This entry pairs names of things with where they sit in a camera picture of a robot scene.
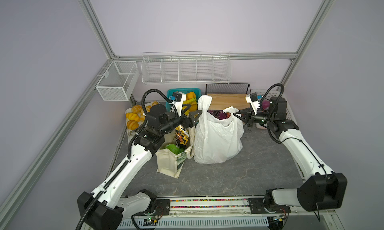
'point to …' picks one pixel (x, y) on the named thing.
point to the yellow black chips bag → (182, 136)
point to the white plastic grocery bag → (217, 140)
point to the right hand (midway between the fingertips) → (234, 114)
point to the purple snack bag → (219, 114)
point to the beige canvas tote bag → (169, 163)
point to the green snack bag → (175, 148)
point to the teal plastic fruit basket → (170, 92)
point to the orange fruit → (190, 95)
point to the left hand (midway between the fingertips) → (196, 110)
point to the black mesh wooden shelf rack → (225, 95)
